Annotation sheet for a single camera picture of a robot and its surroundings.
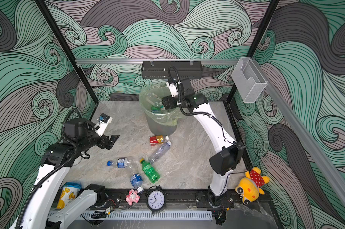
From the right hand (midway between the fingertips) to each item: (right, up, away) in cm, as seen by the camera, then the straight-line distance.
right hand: (167, 99), depth 77 cm
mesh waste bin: (-9, -19, +23) cm, 31 cm away
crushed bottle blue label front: (-16, -44, -3) cm, 47 cm away
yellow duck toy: (+41, -46, -7) cm, 62 cm away
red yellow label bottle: (-8, -25, +14) cm, 30 cm away
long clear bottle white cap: (-5, -33, +13) cm, 36 cm away
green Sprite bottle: (-11, -40, +1) cm, 41 cm away
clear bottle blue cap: (-25, -38, +8) cm, 47 cm away
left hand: (-28, -16, -9) cm, 33 cm away
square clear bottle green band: (-8, 0, +16) cm, 18 cm away
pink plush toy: (-18, -51, -6) cm, 54 cm away
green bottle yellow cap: (-9, -5, +21) cm, 23 cm away
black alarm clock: (-6, -52, -6) cm, 52 cm away
